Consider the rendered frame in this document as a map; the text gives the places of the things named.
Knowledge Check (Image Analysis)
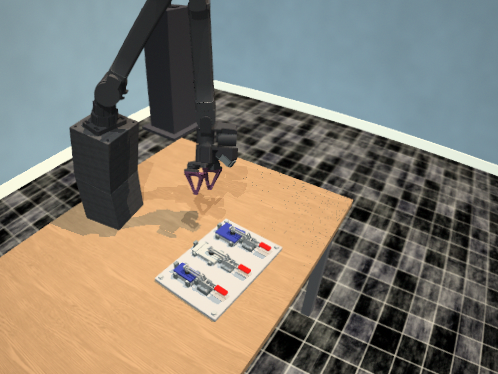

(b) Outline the blue flat plate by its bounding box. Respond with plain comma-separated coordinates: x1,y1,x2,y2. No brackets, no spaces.
215,222,246,246

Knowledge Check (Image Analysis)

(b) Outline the blue rectangular block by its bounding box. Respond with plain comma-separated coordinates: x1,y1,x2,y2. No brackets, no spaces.
173,262,196,286

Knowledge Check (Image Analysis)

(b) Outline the toggle clamp with red handle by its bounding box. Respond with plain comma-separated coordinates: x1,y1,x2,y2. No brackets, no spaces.
229,225,271,252

